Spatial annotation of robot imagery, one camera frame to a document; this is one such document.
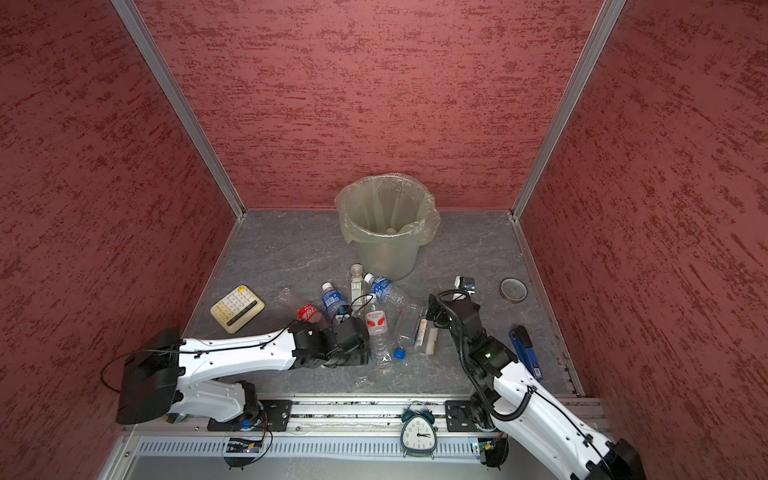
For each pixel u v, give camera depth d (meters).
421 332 0.85
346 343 0.61
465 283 0.70
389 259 1.03
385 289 0.92
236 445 0.73
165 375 0.41
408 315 0.90
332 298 0.90
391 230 1.08
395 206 1.00
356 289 0.92
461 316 0.57
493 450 0.72
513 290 0.98
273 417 0.74
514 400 0.52
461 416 0.74
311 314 0.86
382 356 0.79
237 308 0.92
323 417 0.76
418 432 0.68
